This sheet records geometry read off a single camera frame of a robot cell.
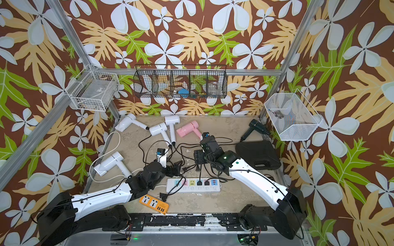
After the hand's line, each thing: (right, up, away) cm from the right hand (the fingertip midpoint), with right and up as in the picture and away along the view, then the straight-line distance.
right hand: (198, 152), depth 80 cm
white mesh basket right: (+52, +20, +4) cm, 56 cm away
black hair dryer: (+43, +15, +29) cm, 54 cm away
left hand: (-12, -3, +1) cm, 12 cm away
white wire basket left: (-60, +35, +5) cm, 69 cm away
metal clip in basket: (+46, +21, +5) cm, 51 cm away
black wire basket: (-10, +44, +17) cm, 48 cm away
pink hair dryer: (-6, +14, +28) cm, 32 cm away
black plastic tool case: (+38, -2, +10) cm, 39 cm away
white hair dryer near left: (-49, -5, +11) cm, 51 cm away
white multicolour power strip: (-3, -19, +4) cm, 19 cm away
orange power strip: (-21, -27, -3) cm, 34 cm away
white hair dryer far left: (-50, +19, +31) cm, 62 cm away
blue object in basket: (-9, +36, +16) cm, 41 cm away
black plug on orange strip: (-19, -24, +1) cm, 31 cm away
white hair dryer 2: (-19, +19, +31) cm, 41 cm away
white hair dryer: (-28, +13, +28) cm, 41 cm away
